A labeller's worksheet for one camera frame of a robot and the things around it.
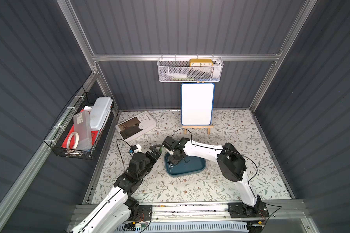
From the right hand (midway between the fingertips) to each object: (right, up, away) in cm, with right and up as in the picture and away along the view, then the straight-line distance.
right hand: (177, 156), depth 92 cm
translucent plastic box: (-45, +20, -23) cm, 55 cm away
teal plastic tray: (+12, -4, -4) cm, 14 cm away
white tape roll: (-50, +14, -25) cm, 58 cm away
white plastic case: (-39, +27, -18) cm, 51 cm away
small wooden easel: (+15, +19, +13) cm, 27 cm away
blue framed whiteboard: (+13, +34, +1) cm, 37 cm away
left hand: (-9, +7, -15) cm, 19 cm away
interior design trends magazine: (-31, +20, +15) cm, 40 cm away
